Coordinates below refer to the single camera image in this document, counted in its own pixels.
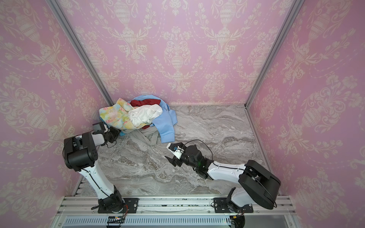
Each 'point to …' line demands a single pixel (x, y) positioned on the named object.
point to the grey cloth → (150, 135)
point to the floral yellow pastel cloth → (117, 115)
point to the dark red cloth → (147, 101)
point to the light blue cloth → (165, 123)
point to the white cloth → (144, 115)
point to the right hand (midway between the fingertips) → (170, 149)
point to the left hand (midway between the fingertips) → (120, 129)
